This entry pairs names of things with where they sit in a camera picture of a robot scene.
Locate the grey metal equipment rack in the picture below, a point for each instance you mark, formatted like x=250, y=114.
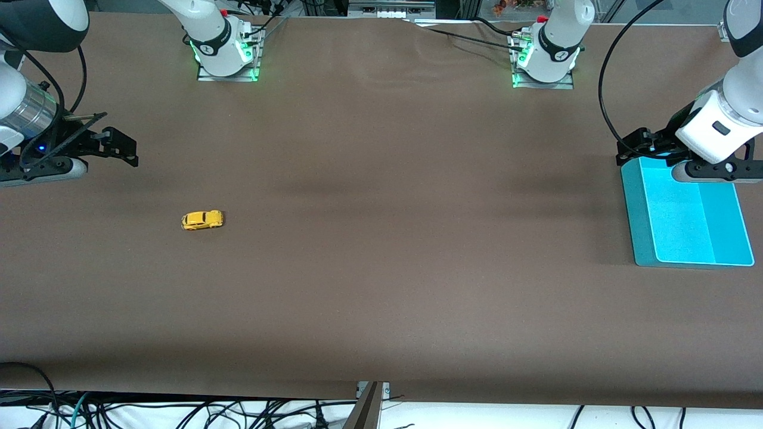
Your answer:
x=390, y=7

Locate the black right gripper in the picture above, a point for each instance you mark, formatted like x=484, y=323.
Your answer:
x=76, y=145

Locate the grey metal bar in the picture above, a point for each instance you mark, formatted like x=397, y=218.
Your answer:
x=363, y=411

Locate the yellow beetle toy car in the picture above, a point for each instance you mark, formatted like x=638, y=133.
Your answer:
x=202, y=220

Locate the brown table cover sheet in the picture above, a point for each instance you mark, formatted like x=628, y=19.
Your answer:
x=381, y=238

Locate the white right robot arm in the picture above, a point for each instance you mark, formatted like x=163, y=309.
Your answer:
x=217, y=62

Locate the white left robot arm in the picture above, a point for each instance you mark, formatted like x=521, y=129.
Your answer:
x=551, y=68

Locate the aluminium frame post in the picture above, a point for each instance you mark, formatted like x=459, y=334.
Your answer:
x=469, y=9

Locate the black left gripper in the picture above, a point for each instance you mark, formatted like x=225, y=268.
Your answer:
x=656, y=143

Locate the orange plastic object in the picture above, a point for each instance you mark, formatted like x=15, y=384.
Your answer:
x=512, y=6

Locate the teal plastic bin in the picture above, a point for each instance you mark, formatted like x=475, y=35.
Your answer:
x=685, y=232

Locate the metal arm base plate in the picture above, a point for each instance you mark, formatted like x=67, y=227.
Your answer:
x=208, y=77
x=560, y=85

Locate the aluminium corner bracket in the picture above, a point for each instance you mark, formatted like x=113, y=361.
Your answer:
x=724, y=33

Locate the small metal table bracket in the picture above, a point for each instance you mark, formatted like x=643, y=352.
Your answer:
x=386, y=390

